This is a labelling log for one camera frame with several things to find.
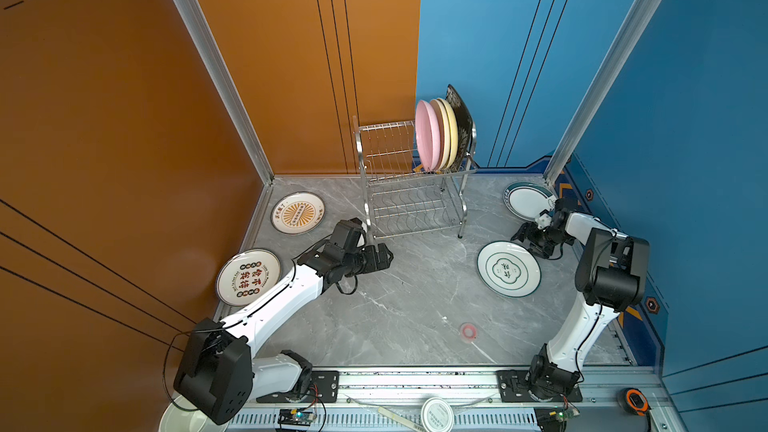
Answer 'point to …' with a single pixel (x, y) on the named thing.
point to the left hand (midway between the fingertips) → (382, 256)
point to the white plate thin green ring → (509, 268)
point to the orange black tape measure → (633, 400)
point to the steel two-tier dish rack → (400, 197)
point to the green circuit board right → (552, 418)
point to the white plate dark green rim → (528, 200)
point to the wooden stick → (401, 419)
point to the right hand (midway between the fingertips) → (519, 242)
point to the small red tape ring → (470, 327)
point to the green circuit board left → (295, 417)
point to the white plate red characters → (248, 277)
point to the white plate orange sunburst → (298, 213)
